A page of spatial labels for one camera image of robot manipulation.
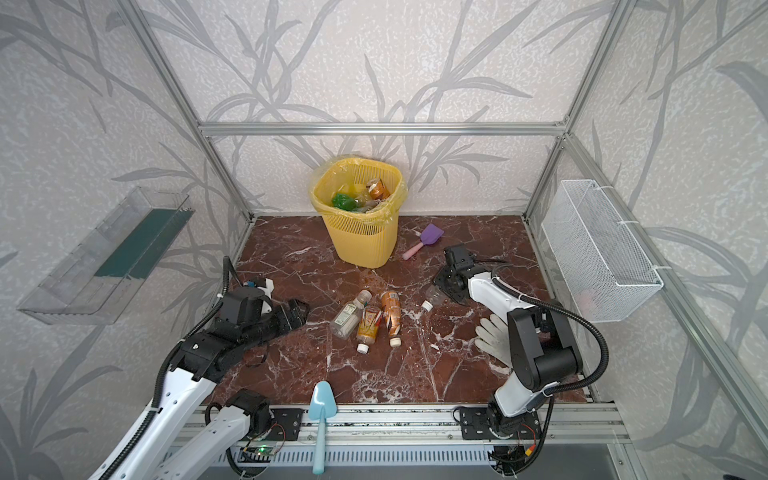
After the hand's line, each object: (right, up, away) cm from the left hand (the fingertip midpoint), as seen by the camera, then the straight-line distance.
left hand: (304, 303), depth 75 cm
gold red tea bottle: (+15, -9, +10) cm, 20 cm away
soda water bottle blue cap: (+12, +28, +28) cm, 42 cm away
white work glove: (+53, -12, +14) cm, 56 cm away
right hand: (+37, +5, +20) cm, 42 cm away
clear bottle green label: (+9, -8, +10) cm, 16 cm away
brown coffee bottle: (+22, -4, +14) cm, 26 cm away
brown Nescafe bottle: (+17, +33, +24) cm, 44 cm away
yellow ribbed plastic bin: (+13, +16, +15) cm, 26 cm away
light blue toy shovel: (+4, -27, +1) cm, 28 cm away
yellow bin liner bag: (+8, +39, +25) cm, 47 cm away
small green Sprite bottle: (+5, +29, +24) cm, 38 cm away
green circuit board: (-8, -34, -4) cm, 36 cm away
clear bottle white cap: (+35, -1, +15) cm, 38 cm away
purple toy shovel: (+36, +19, +41) cm, 57 cm away
